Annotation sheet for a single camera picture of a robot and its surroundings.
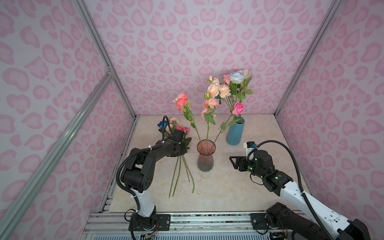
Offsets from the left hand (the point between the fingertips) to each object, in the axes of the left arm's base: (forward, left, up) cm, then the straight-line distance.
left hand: (184, 148), depth 97 cm
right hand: (-14, -28, +13) cm, 34 cm away
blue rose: (+21, +18, 0) cm, 28 cm away
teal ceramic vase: (+6, -32, +8) cm, 34 cm away
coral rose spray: (-1, -14, +33) cm, 36 cm away
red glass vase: (-10, -13, +16) cm, 23 cm away
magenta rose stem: (+7, -29, +20) cm, 36 cm away
